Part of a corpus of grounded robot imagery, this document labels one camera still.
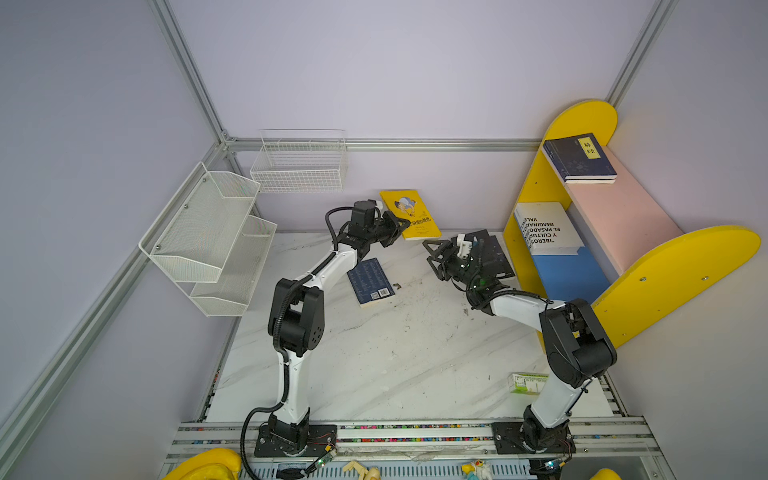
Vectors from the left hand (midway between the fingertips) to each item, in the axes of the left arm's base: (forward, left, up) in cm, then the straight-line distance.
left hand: (412, 221), depth 90 cm
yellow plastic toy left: (-59, +47, -21) cm, 79 cm away
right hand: (-9, -3, -3) cm, 10 cm away
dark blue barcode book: (-6, +14, -24) cm, 28 cm away
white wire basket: (+20, +36, +8) cm, 42 cm away
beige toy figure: (-61, +10, -23) cm, 66 cm away
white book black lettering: (+3, -45, -6) cm, 46 cm away
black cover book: (+6, -32, -22) cm, 40 cm away
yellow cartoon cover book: (+10, +1, -2) cm, 10 cm away
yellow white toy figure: (-60, -14, -21) cm, 66 cm away
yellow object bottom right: (-61, -43, -21) cm, 78 cm away
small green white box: (-41, -30, -20) cm, 55 cm away
